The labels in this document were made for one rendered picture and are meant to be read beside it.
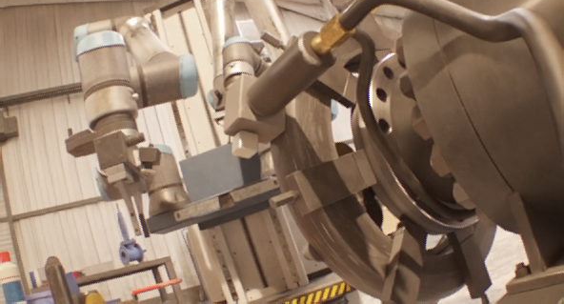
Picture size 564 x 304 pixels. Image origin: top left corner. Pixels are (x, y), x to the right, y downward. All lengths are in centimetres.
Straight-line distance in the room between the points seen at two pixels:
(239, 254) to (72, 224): 759
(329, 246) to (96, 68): 54
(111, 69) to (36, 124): 927
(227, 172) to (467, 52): 130
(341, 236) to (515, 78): 45
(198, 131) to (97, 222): 744
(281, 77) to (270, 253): 117
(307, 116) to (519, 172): 45
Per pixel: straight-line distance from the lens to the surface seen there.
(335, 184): 86
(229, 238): 187
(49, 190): 947
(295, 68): 74
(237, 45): 131
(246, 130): 88
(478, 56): 68
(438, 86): 72
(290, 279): 180
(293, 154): 87
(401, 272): 92
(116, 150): 66
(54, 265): 66
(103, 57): 75
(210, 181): 181
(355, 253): 88
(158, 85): 86
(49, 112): 1007
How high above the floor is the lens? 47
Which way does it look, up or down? 13 degrees up
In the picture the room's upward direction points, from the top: 19 degrees counter-clockwise
